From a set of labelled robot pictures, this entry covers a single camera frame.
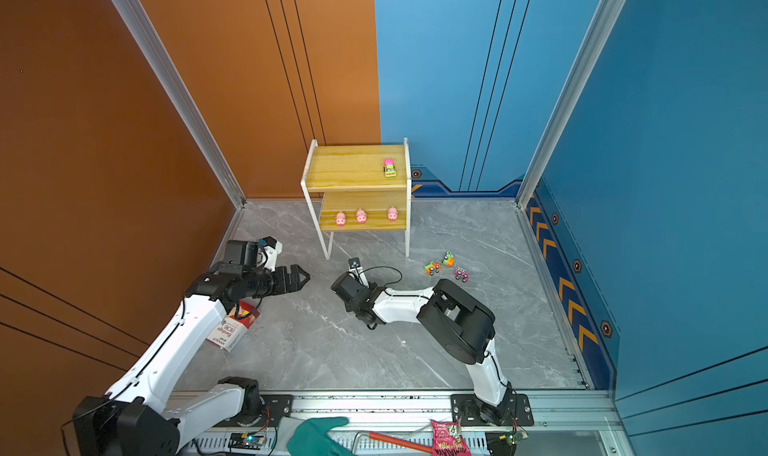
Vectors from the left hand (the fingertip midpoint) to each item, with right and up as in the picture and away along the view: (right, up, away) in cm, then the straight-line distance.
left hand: (296, 276), depth 81 cm
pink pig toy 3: (+26, +17, +11) cm, 33 cm away
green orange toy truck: (+39, -1, +16) cm, 42 cm away
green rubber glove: (+7, -35, -13) cm, 38 cm away
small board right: (+55, -36, -11) cm, 67 cm away
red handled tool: (+27, -37, -11) cm, 47 cm away
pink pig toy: (+10, +16, +10) cm, 21 cm away
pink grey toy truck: (+49, -2, +16) cm, 51 cm away
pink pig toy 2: (+17, +17, +11) cm, 26 cm away
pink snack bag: (+39, -36, -12) cm, 54 cm away
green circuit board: (-9, -38, -10) cm, 40 cm away
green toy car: (+45, +2, +19) cm, 49 cm away
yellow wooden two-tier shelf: (+17, +24, 0) cm, 29 cm away
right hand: (+14, -7, +13) cm, 20 cm away
